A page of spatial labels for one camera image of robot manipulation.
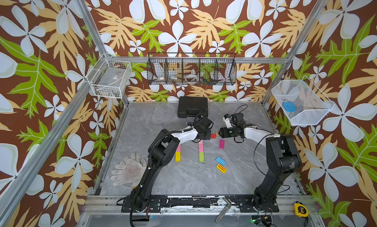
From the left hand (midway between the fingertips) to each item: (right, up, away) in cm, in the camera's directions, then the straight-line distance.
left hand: (208, 133), depth 100 cm
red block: (+3, -2, -2) cm, 4 cm away
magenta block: (+9, -7, -2) cm, 12 cm away
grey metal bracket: (+2, -37, -30) cm, 48 cm away
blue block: (+6, -16, -12) cm, 20 cm away
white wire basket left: (-61, +35, -15) cm, 72 cm away
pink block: (-6, -9, -7) cm, 13 cm away
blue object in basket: (+44, +17, -18) cm, 51 cm away
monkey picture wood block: (+6, -1, -2) cm, 6 cm away
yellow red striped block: (+6, -19, -15) cm, 25 cm away
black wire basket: (-29, +44, -2) cm, 53 cm away
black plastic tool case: (-12, +19, +8) cm, 24 cm away
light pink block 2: (-6, -5, -7) cm, 11 cm away
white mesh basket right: (+51, +19, -19) cm, 58 cm away
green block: (-6, -14, -10) cm, 18 cm away
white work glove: (-49, -20, -16) cm, 55 cm away
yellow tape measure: (+41, -34, -30) cm, 61 cm away
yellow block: (-21, -14, -10) cm, 27 cm away
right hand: (+9, +2, -2) cm, 10 cm away
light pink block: (-20, -9, -8) cm, 23 cm away
